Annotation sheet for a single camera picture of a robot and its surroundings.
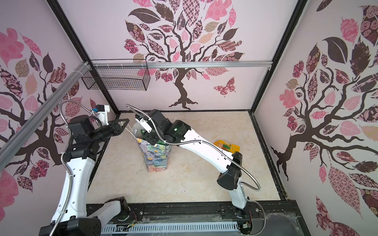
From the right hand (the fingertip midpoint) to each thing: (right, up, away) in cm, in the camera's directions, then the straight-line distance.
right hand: (148, 129), depth 69 cm
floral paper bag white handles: (+2, -15, +7) cm, 16 cm away
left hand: (-9, +3, 0) cm, 9 cm away
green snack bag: (+7, -6, -6) cm, 11 cm away
